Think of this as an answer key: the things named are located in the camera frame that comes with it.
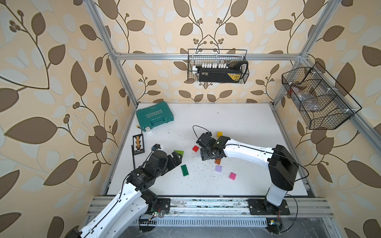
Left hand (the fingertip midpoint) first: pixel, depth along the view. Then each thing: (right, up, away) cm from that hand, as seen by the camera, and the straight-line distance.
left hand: (177, 158), depth 77 cm
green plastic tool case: (-21, +24, +31) cm, 45 cm away
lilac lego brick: (+23, -8, +9) cm, 26 cm away
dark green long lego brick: (+3, -10, +10) cm, 14 cm away
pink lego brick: (+30, -12, +6) cm, 33 cm away
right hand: (+17, 0, +10) cm, 19 cm away
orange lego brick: (+23, -5, +12) cm, 26 cm away
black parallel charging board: (-28, +4, +19) cm, 34 cm away
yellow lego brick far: (+26, +10, +24) cm, 37 cm away
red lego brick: (+9, +2, +17) cm, 20 cm away
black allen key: (-29, -3, +15) cm, 33 cm away
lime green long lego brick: (-1, 0, +17) cm, 17 cm away
